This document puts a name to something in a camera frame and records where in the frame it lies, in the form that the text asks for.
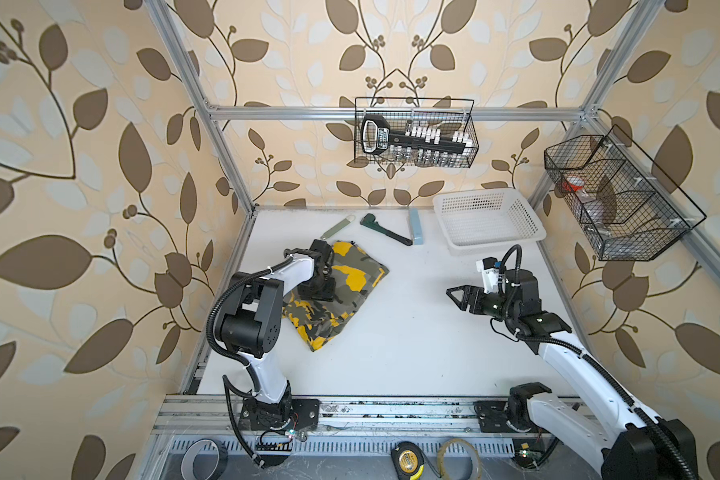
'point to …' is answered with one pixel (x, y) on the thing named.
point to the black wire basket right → (628, 207)
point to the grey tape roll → (189, 454)
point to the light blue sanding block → (417, 229)
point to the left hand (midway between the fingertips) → (325, 294)
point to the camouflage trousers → (356, 275)
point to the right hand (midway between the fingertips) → (457, 295)
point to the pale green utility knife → (339, 226)
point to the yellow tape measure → (407, 460)
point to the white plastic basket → (485, 218)
